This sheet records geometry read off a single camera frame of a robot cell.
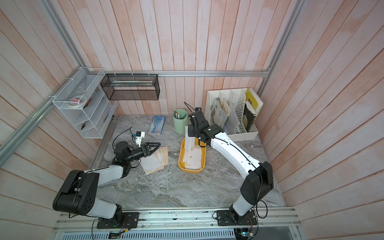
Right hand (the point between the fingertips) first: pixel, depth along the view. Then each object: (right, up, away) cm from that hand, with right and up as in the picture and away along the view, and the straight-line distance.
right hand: (192, 127), depth 83 cm
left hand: (-19, -11, -1) cm, 22 cm away
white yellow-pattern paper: (-26, -22, +9) cm, 35 cm away
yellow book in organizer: (+40, +18, +10) cm, 45 cm away
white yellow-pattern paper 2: (-2, -8, +3) cm, 9 cm away
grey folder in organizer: (+26, +1, +12) cm, 29 cm away
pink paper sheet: (-21, -26, +9) cm, 34 cm away
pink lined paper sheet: (-18, -19, +15) cm, 30 cm away
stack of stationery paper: (0, -20, +12) cm, 24 cm away
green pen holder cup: (-9, +7, +24) cm, 26 cm away
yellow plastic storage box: (-7, -23, +8) cm, 25 cm away
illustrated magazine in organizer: (+18, +11, +13) cm, 25 cm away
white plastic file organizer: (+32, +22, +24) cm, 45 cm away
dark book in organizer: (+37, +7, +13) cm, 40 cm away
